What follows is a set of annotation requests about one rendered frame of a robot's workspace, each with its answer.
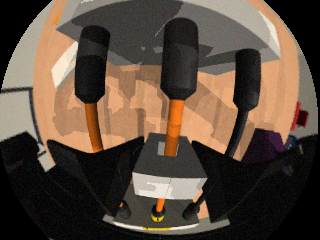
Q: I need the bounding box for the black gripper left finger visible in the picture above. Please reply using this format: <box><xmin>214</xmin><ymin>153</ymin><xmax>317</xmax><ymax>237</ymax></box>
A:
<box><xmin>45</xmin><ymin>136</ymin><xmax>145</xmax><ymax>217</ymax></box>

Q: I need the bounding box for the cream rectangular block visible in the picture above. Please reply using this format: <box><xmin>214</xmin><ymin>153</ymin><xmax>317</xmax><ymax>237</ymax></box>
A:
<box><xmin>51</xmin><ymin>40</ymin><xmax>79</xmax><ymax>89</ymax></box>

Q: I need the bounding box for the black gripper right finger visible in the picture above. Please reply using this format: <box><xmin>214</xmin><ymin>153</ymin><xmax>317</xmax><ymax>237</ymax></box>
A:
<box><xmin>191</xmin><ymin>140</ymin><xmax>287</xmax><ymax>223</ymax></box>

